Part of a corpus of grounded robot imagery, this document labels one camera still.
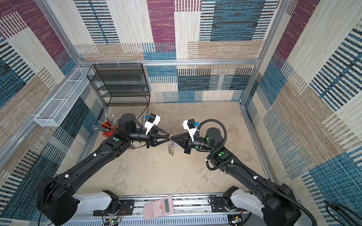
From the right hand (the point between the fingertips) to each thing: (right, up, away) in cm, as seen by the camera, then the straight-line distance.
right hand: (173, 139), depth 67 cm
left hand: (-2, +1, -1) cm, 2 cm away
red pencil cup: (-42, +3, +23) cm, 48 cm away
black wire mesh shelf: (-43, +35, +41) cm, 69 cm away
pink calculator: (-8, -36, +5) cm, 37 cm away
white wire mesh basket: (-60, +14, +5) cm, 62 cm away
